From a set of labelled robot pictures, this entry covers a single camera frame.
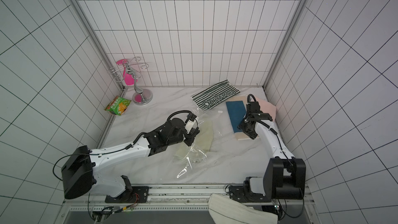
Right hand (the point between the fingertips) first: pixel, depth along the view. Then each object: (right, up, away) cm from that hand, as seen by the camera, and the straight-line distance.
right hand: (243, 127), depth 86 cm
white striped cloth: (-14, -34, -18) cm, 41 cm away
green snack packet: (-80, +12, +13) cm, 82 cm away
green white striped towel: (-14, +19, +27) cm, 36 cm away
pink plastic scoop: (-72, +30, +14) cm, 80 cm away
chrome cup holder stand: (-69, +18, +28) cm, 76 cm away
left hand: (-27, -2, -8) cm, 28 cm away
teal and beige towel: (+1, +11, +22) cm, 24 cm away
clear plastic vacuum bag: (-19, +5, +6) cm, 20 cm away
